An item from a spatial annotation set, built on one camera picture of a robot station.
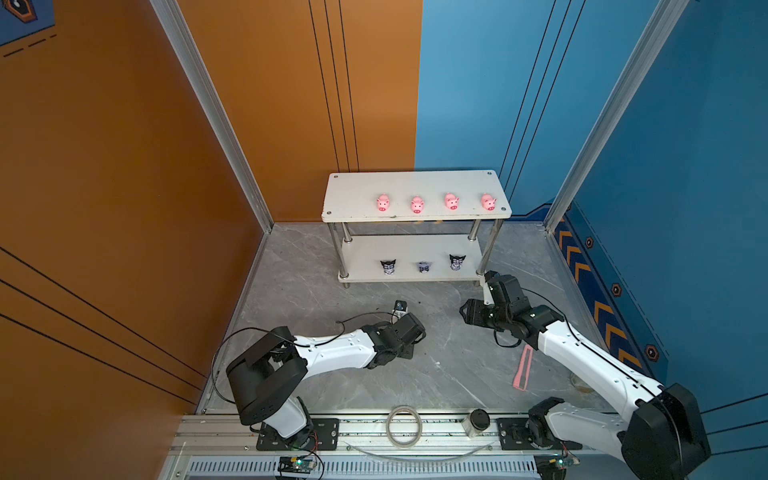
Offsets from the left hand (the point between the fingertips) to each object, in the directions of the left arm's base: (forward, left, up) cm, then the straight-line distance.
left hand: (408, 339), depth 87 cm
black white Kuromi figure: (+22, -15, +9) cm, 29 cm away
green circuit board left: (-30, +27, -4) cm, 41 cm away
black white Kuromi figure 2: (+21, +6, +8) cm, 23 cm away
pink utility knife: (-10, -31, -1) cm, 33 cm away
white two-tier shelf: (+49, -4, -2) cm, 49 cm away
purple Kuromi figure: (+21, -5, +7) cm, 23 cm away
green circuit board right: (-29, -36, -2) cm, 47 cm away
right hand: (+5, -16, +9) cm, 19 cm away
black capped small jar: (-22, -16, +6) cm, 28 cm away
